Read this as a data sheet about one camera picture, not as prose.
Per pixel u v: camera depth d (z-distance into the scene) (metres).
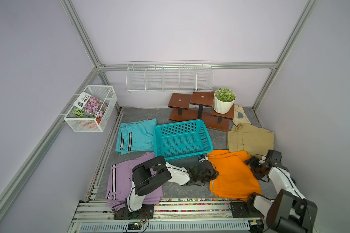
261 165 0.74
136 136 1.01
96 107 0.75
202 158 0.83
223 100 0.87
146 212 0.72
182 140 1.02
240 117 1.14
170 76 0.99
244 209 0.73
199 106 1.01
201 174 0.68
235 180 0.83
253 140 1.00
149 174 0.53
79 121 0.74
